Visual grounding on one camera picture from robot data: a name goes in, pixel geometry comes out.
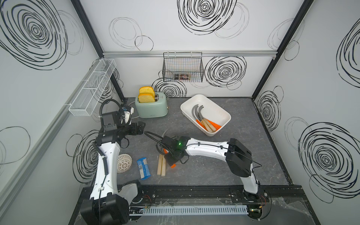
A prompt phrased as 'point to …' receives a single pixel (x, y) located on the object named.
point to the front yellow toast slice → (146, 97)
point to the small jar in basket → (184, 77)
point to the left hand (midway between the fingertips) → (135, 123)
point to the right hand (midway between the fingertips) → (169, 161)
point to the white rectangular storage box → (215, 114)
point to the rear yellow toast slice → (149, 89)
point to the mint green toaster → (157, 108)
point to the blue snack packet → (143, 168)
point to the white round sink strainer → (124, 163)
